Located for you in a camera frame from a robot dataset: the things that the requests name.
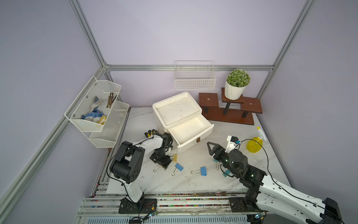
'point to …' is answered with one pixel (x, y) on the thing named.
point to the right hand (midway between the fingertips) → (209, 146)
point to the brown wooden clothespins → (111, 98)
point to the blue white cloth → (95, 114)
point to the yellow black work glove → (150, 133)
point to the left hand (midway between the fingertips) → (159, 165)
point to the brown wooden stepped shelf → (240, 111)
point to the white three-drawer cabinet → (180, 116)
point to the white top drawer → (184, 134)
